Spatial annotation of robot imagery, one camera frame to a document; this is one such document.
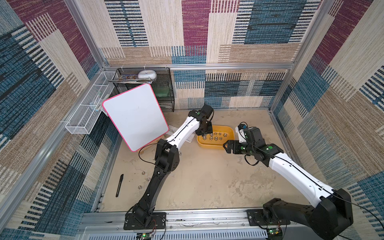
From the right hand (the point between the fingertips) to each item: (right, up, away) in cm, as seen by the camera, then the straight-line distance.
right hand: (230, 143), depth 82 cm
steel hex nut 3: (-28, -8, +15) cm, 33 cm away
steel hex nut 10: (+2, +3, +23) cm, 23 cm away
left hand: (-10, +6, +15) cm, 19 cm away
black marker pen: (-61, -21, +5) cm, 65 cm away
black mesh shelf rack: (-59, +37, +10) cm, 71 cm away
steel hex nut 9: (-1, +4, +23) cm, 24 cm away
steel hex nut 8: (-4, +4, +24) cm, 25 cm away
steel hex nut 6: (-4, +1, +22) cm, 23 cm away
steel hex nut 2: (-49, -18, +7) cm, 53 cm away
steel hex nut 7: (-1, +1, +23) cm, 23 cm away
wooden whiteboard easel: (-50, -5, +12) cm, 52 cm away
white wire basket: (-86, +13, +9) cm, 88 cm away
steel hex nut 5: (-8, +1, +23) cm, 24 cm away
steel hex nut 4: (-12, +1, +23) cm, 26 cm away
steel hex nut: (-49, -24, +1) cm, 55 cm away
